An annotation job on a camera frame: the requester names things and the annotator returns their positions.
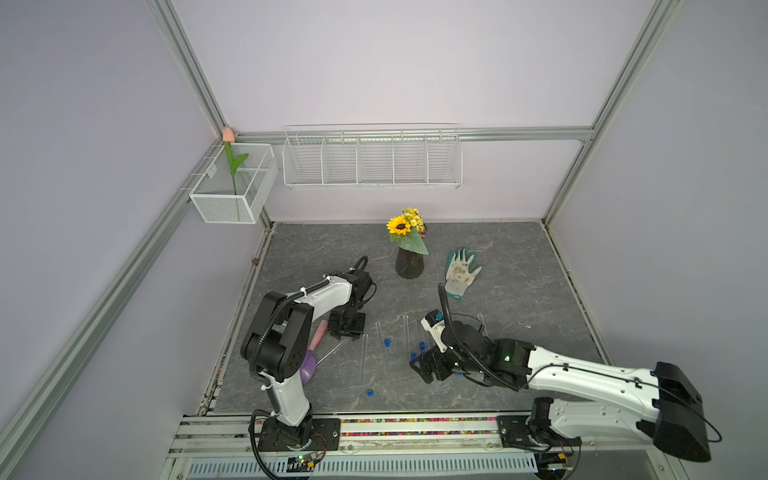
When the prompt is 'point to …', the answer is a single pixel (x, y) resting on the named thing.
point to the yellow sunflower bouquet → (409, 230)
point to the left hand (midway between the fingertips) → (348, 339)
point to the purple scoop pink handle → (310, 362)
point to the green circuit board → (300, 463)
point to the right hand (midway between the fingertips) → (421, 355)
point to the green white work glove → (458, 275)
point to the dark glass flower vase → (409, 264)
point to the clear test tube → (481, 320)
